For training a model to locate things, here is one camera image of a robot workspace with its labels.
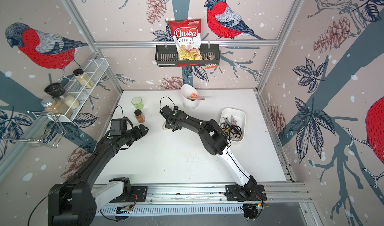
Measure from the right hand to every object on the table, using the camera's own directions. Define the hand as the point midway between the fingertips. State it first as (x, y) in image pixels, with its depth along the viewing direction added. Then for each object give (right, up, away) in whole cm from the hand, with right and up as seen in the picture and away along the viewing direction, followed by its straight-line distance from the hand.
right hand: (170, 125), depth 100 cm
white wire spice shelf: (-45, +37, -9) cm, 59 cm away
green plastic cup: (-24, +15, +5) cm, 29 cm away
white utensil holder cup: (+13, +20, +9) cm, 26 cm away
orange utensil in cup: (+16, +20, +7) cm, 26 cm away
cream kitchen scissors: (-5, -1, 0) cm, 6 cm away
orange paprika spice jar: (-20, +7, -4) cm, 21 cm away
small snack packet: (+26, +38, -9) cm, 47 cm away
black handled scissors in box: (+44, -2, -7) cm, 44 cm away
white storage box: (+43, +3, +1) cm, 43 cm away
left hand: (-12, +1, -14) cm, 18 cm away
